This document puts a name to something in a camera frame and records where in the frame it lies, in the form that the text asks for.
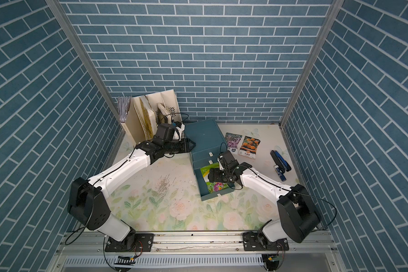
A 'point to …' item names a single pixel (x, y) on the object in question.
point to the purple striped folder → (124, 102)
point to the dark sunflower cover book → (161, 113)
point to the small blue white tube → (281, 175)
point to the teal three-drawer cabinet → (206, 143)
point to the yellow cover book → (146, 115)
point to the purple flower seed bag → (233, 141)
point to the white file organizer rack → (167, 98)
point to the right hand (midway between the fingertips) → (215, 177)
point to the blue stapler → (287, 166)
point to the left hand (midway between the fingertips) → (197, 146)
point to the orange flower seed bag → (249, 147)
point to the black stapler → (277, 161)
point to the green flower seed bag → (212, 187)
